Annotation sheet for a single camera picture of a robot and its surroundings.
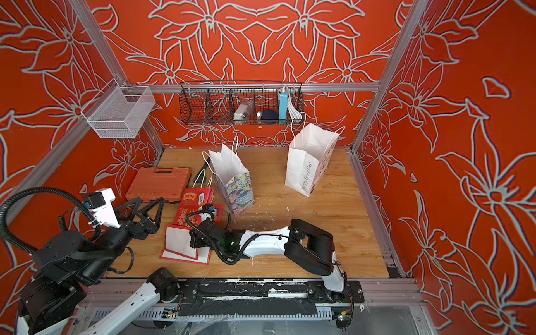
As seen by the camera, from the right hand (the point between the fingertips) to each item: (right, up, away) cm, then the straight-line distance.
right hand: (181, 236), depth 73 cm
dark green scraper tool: (-5, +20, +38) cm, 43 cm away
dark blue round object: (+32, +49, +23) cm, 63 cm away
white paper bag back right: (+49, +31, +10) cm, 58 cm away
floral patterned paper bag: (+19, +20, +3) cm, 28 cm away
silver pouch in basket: (+21, +50, +19) cm, 57 cm away
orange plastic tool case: (-16, +17, +25) cm, 34 cm away
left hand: (+1, +17, -19) cm, 26 cm away
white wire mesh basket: (-36, +50, +19) cm, 64 cm away
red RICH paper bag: (-4, -4, +5) cm, 7 cm away
